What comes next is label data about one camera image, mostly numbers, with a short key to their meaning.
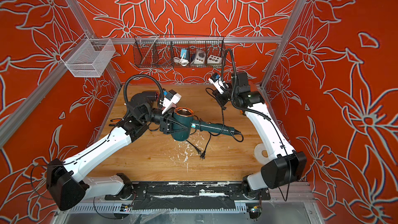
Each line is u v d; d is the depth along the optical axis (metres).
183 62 0.85
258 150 0.86
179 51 1.00
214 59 0.94
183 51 0.84
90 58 0.90
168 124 0.51
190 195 0.73
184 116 0.53
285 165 0.39
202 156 0.83
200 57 0.91
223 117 0.55
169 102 0.53
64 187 0.38
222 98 0.66
